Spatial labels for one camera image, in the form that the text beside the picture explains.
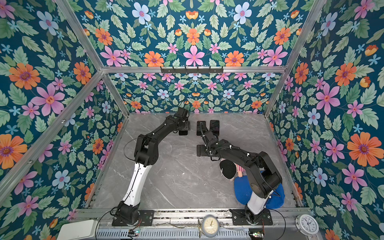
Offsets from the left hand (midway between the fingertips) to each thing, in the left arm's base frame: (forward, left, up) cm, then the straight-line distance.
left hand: (187, 122), depth 106 cm
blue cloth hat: (-48, -31, -9) cm, 58 cm away
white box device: (-61, +48, -1) cm, 78 cm away
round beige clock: (-63, -11, -2) cm, 64 cm away
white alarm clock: (-65, -56, -2) cm, 86 cm away
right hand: (-24, -10, 0) cm, 26 cm away
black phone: (-9, +3, -1) cm, 9 cm away
